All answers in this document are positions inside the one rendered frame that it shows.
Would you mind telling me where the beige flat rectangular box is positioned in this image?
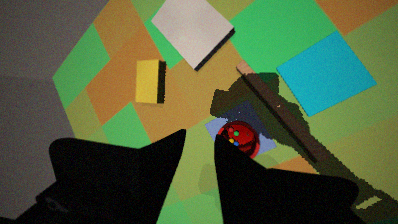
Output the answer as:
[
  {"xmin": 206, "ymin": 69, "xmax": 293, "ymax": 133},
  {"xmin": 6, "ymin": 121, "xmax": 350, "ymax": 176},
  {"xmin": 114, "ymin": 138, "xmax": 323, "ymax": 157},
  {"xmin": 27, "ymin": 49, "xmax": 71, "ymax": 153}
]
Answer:
[{"xmin": 151, "ymin": 0, "xmax": 235, "ymax": 72}]

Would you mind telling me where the yellow rectangular block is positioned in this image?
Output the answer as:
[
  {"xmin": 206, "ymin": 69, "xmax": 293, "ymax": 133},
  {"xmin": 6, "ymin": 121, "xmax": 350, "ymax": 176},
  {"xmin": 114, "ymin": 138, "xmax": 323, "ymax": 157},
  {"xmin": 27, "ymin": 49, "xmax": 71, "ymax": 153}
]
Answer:
[{"xmin": 135, "ymin": 59, "xmax": 165, "ymax": 104}]

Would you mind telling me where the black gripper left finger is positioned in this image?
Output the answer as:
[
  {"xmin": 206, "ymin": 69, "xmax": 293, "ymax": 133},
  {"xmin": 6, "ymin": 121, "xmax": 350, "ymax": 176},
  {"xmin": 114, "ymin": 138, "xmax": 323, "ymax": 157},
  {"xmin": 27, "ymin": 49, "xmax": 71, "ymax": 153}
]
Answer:
[{"xmin": 49, "ymin": 129, "xmax": 186, "ymax": 224}]

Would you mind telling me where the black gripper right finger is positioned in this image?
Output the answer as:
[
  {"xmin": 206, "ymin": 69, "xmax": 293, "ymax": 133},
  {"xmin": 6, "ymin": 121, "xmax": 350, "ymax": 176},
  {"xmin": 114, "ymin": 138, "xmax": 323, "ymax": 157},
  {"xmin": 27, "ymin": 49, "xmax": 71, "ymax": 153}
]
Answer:
[{"xmin": 214, "ymin": 134, "xmax": 359, "ymax": 224}]

